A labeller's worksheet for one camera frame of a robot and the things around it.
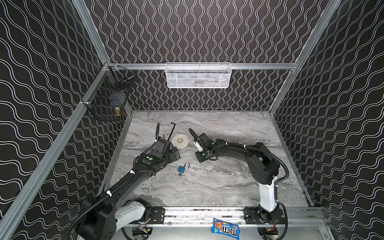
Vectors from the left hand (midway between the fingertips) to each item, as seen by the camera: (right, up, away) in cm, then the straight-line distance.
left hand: (177, 155), depth 83 cm
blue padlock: (+2, -10, +7) cm, 12 cm away
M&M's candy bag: (+22, -31, -12) cm, 40 cm away
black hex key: (-6, +13, +27) cm, 31 cm away
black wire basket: (-46, +34, +12) cm, 58 cm away
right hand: (+13, -4, +13) cm, 19 cm away
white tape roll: (0, +6, +21) cm, 21 cm away
